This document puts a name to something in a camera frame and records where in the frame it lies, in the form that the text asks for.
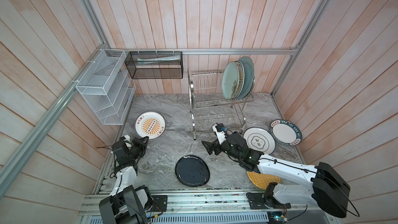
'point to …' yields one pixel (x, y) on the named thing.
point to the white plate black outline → (260, 140)
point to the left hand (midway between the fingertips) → (150, 137)
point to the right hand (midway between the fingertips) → (208, 137)
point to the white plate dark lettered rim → (286, 132)
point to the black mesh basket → (155, 65)
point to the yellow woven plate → (261, 180)
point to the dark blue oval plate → (192, 171)
